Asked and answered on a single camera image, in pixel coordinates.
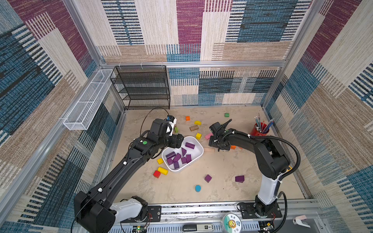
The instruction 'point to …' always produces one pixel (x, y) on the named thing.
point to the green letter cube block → (176, 129)
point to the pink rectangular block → (207, 136)
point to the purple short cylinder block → (189, 145)
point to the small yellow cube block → (160, 161)
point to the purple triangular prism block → (183, 151)
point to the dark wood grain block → (194, 127)
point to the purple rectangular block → (177, 158)
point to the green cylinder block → (227, 115)
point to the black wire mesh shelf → (141, 82)
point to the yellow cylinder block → (162, 170)
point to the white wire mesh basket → (83, 113)
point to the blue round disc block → (197, 188)
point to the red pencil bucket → (260, 129)
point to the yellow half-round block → (197, 122)
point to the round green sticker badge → (232, 223)
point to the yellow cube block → (198, 136)
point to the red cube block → (157, 174)
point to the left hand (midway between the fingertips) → (178, 136)
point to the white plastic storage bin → (191, 149)
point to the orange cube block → (188, 118)
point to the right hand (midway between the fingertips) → (219, 145)
